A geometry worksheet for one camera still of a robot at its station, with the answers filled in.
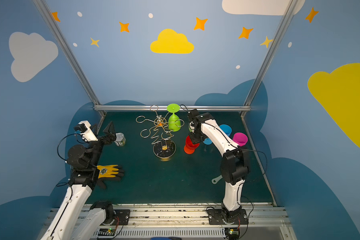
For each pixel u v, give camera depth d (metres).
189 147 0.84
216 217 0.75
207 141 0.59
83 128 0.56
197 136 0.78
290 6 0.69
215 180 0.88
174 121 0.90
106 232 0.73
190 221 0.74
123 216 0.75
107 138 0.62
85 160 0.53
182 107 0.81
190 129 0.98
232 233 0.73
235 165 0.49
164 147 0.98
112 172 0.86
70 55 0.86
